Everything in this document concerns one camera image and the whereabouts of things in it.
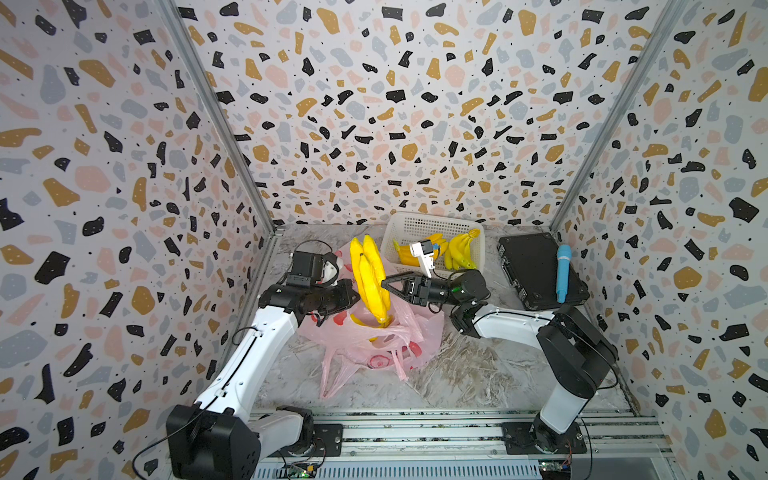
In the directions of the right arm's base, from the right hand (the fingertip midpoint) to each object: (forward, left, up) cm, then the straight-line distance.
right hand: (387, 289), depth 66 cm
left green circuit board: (-30, +20, -31) cm, 48 cm away
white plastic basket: (+48, -3, -27) cm, 55 cm away
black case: (+29, -46, -27) cm, 61 cm away
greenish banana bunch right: (+30, -20, -21) cm, 42 cm away
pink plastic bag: (-5, -5, -13) cm, 15 cm away
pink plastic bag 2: (-5, +15, -29) cm, 33 cm away
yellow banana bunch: (+1, +3, +4) cm, 5 cm away
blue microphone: (+24, -55, -24) cm, 64 cm away
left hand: (+5, +7, -11) cm, 14 cm away
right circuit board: (-28, -40, -34) cm, 59 cm away
